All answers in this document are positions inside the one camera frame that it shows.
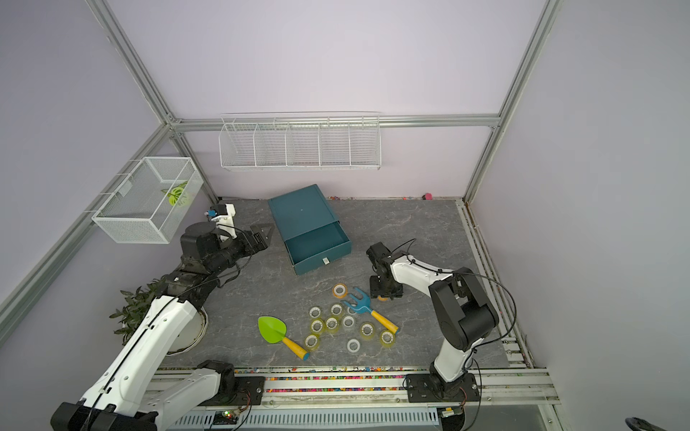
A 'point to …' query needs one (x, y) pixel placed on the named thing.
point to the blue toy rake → (363, 305)
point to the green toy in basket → (173, 193)
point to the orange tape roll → (340, 290)
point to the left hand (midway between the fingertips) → (264, 230)
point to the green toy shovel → (273, 330)
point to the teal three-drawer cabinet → (313, 235)
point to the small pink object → (429, 196)
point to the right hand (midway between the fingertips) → (381, 291)
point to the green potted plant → (136, 306)
